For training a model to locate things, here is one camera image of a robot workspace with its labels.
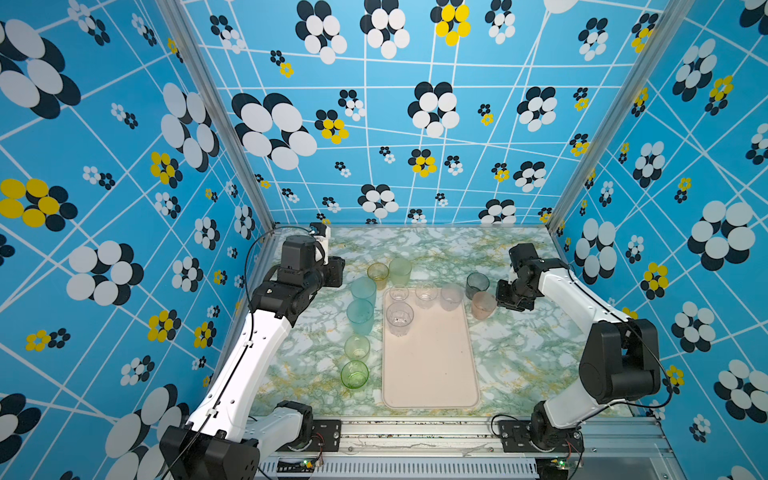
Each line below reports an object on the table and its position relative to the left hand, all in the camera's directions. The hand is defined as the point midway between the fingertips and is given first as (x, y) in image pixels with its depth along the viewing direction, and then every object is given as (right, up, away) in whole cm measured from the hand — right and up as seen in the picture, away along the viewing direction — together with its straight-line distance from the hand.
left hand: (338, 259), depth 75 cm
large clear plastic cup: (+16, -19, +18) cm, 31 cm away
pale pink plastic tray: (+26, -31, +10) cm, 41 cm away
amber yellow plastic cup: (+9, -5, +27) cm, 29 cm away
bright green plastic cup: (+3, -32, +7) cm, 33 cm away
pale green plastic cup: (+3, -27, +13) cm, 30 cm away
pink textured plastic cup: (+44, -15, +20) cm, 50 cm away
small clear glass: (+16, -11, +21) cm, 29 cm away
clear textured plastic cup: (+33, -13, +21) cm, 41 cm away
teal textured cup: (+4, -10, +23) cm, 26 cm away
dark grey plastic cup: (+43, -9, +27) cm, 51 cm away
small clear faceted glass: (+25, -13, +23) cm, 36 cm away
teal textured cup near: (+4, -18, +18) cm, 26 cm away
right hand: (+48, -14, +14) cm, 52 cm away
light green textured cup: (+16, -5, +27) cm, 31 cm away
